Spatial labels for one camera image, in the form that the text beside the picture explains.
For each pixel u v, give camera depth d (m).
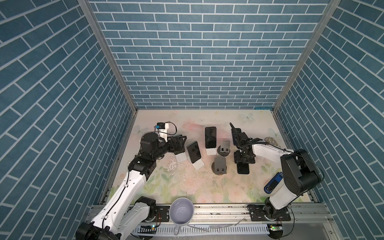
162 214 0.73
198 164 0.90
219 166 0.88
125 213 0.46
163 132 0.58
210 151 0.96
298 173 0.47
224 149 0.93
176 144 0.67
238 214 0.75
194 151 1.01
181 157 0.93
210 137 0.91
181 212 0.74
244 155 0.74
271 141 0.99
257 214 0.74
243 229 0.71
